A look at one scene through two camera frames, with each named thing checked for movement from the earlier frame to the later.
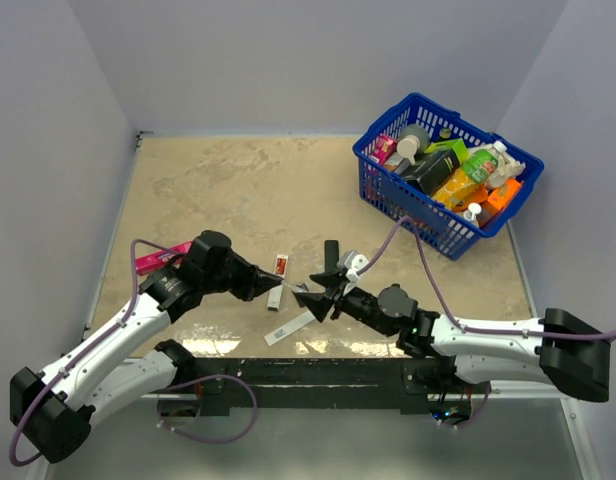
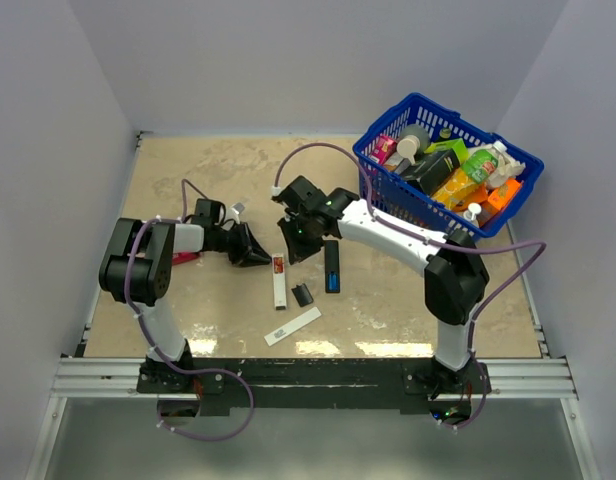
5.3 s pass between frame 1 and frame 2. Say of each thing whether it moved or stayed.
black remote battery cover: stayed
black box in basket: stayed
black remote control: stayed
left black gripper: moved
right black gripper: moved
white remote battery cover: stayed
